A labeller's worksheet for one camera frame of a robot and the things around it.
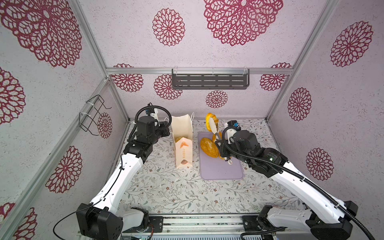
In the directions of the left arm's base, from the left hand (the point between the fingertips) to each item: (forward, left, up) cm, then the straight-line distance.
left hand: (167, 125), depth 76 cm
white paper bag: (+9, -7, -16) cm, 19 cm away
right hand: (-12, -24, +2) cm, 26 cm away
